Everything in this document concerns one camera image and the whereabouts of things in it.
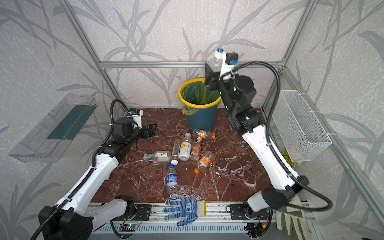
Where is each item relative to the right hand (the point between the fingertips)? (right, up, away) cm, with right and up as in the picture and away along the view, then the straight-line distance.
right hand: (217, 59), depth 55 cm
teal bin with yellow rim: (-7, -14, +26) cm, 30 cm away
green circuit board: (-40, -74, +15) cm, 85 cm away
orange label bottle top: (-5, -32, +44) cm, 54 cm away
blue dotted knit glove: (-13, -68, +20) cm, 72 cm away
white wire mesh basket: (+36, -28, +7) cm, 47 cm away
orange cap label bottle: (-4, -47, +31) cm, 57 cm away
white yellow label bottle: (-16, -42, +34) cm, 56 cm away
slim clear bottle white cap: (-22, -41, +35) cm, 58 cm away
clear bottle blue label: (-22, -55, +23) cm, 64 cm away
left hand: (-33, -22, +22) cm, 45 cm away
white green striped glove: (+39, -71, +15) cm, 82 cm away
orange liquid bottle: (-9, -42, +35) cm, 55 cm away
